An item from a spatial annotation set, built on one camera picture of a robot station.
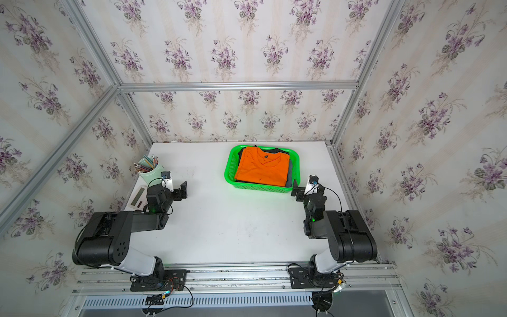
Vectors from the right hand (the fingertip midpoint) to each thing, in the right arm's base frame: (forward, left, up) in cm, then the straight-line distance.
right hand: (308, 180), depth 90 cm
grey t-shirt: (+8, +7, -6) cm, 12 cm away
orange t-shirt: (+12, +23, -5) cm, 26 cm away
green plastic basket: (+10, +38, -3) cm, 39 cm away
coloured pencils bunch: (+7, +76, +3) cm, 77 cm away
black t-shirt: (+20, +15, -2) cm, 25 cm away
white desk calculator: (-7, +81, -7) cm, 81 cm away
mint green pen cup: (0, +71, +4) cm, 71 cm away
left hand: (-1, +61, -2) cm, 61 cm away
